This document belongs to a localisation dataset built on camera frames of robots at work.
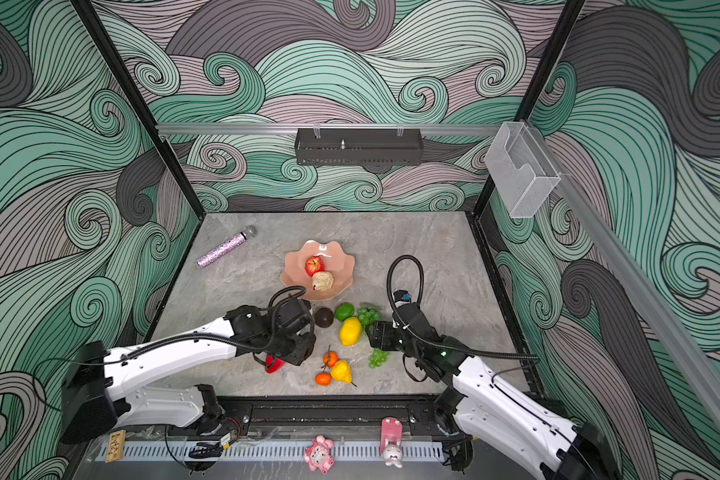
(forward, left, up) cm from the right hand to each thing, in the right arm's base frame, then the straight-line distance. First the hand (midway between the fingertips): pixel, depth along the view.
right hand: (375, 329), depth 78 cm
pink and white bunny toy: (-22, -4, -9) cm, 24 cm away
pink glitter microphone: (+38, +49, -8) cm, 63 cm away
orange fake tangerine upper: (-5, +12, -8) cm, 16 cm away
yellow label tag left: (-26, +62, -7) cm, 67 cm away
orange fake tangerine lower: (-11, +14, -7) cm, 19 cm away
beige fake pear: (+17, +16, -4) cm, 24 cm away
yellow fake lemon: (+2, +7, -7) cm, 10 cm away
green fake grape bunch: (+6, +2, -5) cm, 8 cm away
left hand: (-5, +19, -1) cm, 19 cm away
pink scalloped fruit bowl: (+26, +12, -7) cm, 30 cm away
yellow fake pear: (-9, +9, -6) cm, 14 cm away
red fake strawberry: (-8, +27, -5) cm, 29 cm away
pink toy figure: (-27, +13, -5) cm, 30 cm away
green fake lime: (+9, +9, -7) cm, 14 cm away
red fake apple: (+24, +20, -4) cm, 31 cm away
